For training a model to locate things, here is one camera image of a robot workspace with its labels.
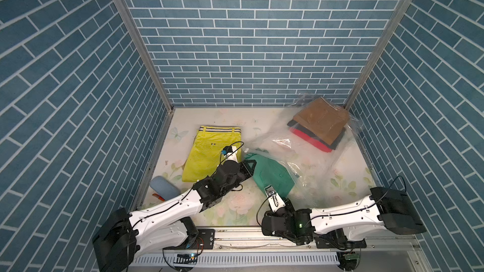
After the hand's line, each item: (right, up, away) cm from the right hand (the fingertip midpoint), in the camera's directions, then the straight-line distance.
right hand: (270, 202), depth 78 cm
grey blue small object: (-48, +4, +6) cm, 48 cm away
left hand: (-3, +17, -3) cm, 17 cm away
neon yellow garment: (-31, +18, +16) cm, 39 cm away
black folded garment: (+14, +33, +19) cm, 40 cm away
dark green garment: (+1, +10, +10) cm, 15 cm away
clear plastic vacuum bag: (+23, +21, +24) cm, 39 cm away
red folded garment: (+24, +24, +21) cm, 40 cm away
